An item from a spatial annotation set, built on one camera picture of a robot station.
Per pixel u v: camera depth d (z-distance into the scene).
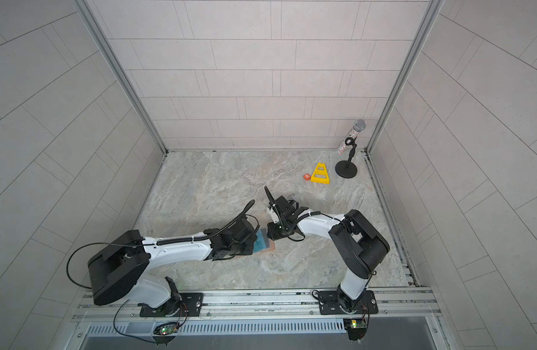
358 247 0.45
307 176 1.05
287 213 0.71
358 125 0.89
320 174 1.07
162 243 0.48
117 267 0.42
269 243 0.84
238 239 0.66
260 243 0.83
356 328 0.68
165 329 0.64
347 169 1.07
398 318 0.69
